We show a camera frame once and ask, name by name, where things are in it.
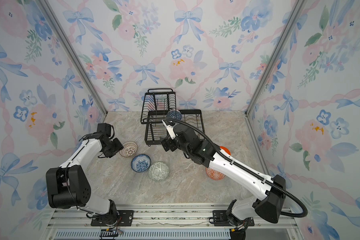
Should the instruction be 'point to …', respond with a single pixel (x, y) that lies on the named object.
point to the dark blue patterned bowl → (174, 113)
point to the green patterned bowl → (158, 171)
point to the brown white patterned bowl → (130, 149)
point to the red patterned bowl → (214, 174)
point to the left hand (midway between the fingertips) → (120, 147)
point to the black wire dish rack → (157, 103)
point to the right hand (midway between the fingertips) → (168, 131)
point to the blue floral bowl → (140, 163)
